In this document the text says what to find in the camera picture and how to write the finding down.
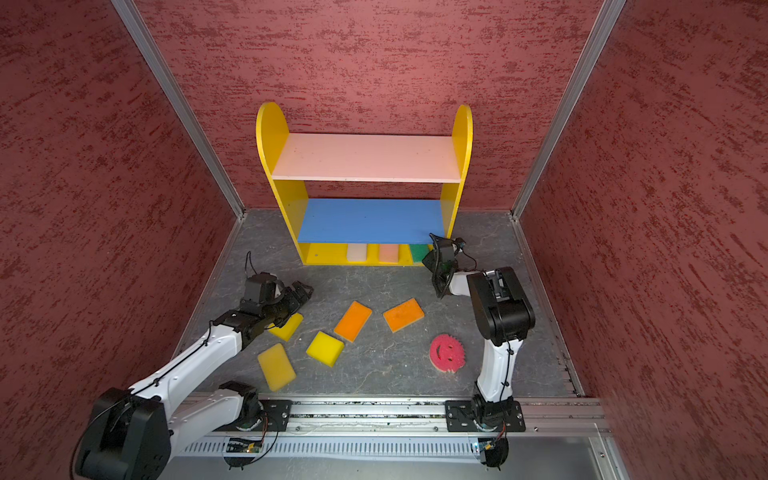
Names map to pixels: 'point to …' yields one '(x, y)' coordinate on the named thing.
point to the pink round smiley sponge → (447, 353)
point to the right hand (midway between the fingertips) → (424, 259)
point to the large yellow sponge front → (277, 367)
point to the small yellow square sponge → (325, 348)
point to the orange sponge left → (353, 321)
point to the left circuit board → (244, 445)
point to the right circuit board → (486, 443)
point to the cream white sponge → (357, 252)
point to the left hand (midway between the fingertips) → (306, 302)
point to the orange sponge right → (401, 317)
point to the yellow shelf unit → (324, 227)
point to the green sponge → (419, 251)
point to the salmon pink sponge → (389, 252)
